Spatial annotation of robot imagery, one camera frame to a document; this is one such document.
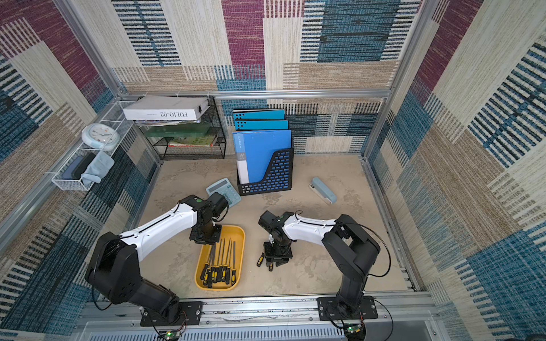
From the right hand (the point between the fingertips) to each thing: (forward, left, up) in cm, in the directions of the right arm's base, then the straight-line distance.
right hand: (269, 263), depth 84 cm
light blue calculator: (+36, +22, +2) cm, 42 cm away
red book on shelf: (+45, +36, +21) cm, 62 cm away
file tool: (0, +24, +2) cm, 24 cm away
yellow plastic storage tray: (+12, +13, +1) cm, 18 cm away
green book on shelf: (+52, +41, +25) cm, 71 cm away
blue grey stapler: (+32, -25, +4) cm, 40 cm away
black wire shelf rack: (+51, +32, +19) cm, 64 cm away
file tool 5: (+1, +3, 0) cm, 4 cm away
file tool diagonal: (-1, +17, 0) cm, 17 cm away
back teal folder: (+59, +4, +27) cm, 65 cm away
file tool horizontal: (-6, +23, +1) cm, 24 cm away
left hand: (+7, +22, +6) cm, 24 cm away
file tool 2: (-5, +22, +1) cm, 22 cm away
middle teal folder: (+50, +3, +28) cm, 57 cm away
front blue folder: (+38, +5, +24) cm, 45 cm away
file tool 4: (-2, +16, 0) cm, 16 cm away
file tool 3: (+5, +17, 0) cm, 17 cm away
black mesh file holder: (+35, -4, +10) cm, 37 cm away
